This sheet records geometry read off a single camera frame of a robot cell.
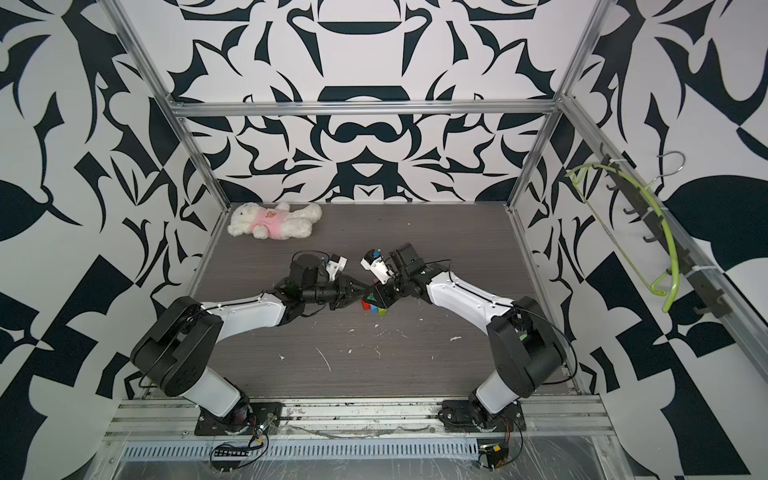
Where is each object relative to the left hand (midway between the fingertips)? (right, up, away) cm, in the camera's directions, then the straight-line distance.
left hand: (369, 285), depth 83 cm
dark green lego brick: (+3, -9, +6) cm, 11 cm away
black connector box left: (-33, -38, -10) cm, 52 cm away
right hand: (0, -2, +2) cm, 2 cm away
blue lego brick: (+1, -8, +8) cm, 11 cm away
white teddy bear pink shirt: (-31, +18, +19) cm, 41 cm away
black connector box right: (+30, -37, -12) cm, 50 cm away
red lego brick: (-1, -8, +8) cm, 11 cm away
